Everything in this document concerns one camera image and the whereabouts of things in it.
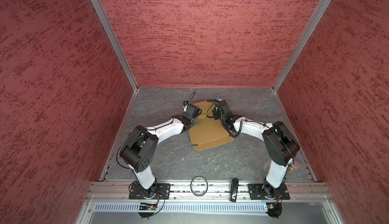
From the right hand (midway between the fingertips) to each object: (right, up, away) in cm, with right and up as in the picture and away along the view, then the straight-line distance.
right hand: (216, 109), depth 95 cm
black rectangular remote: (+6, -39, -23) cm, 45 cm away
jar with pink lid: (+38, -27, -21) cm, 51 cm away
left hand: (-16, -7, -2) cm, 18 cm away
